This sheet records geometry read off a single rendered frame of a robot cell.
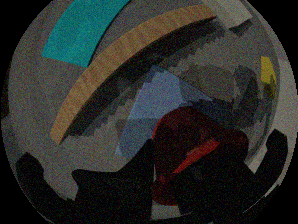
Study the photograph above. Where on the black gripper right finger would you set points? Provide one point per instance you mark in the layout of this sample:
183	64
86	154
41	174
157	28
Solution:
188	184

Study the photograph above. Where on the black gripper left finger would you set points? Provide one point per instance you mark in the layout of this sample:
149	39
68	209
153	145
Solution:
133	181

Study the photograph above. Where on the olive yellow rectangular block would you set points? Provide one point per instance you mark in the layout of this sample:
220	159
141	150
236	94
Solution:
268	78

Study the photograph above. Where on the tan flat bar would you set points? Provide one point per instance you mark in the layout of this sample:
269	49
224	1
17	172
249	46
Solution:
118	57

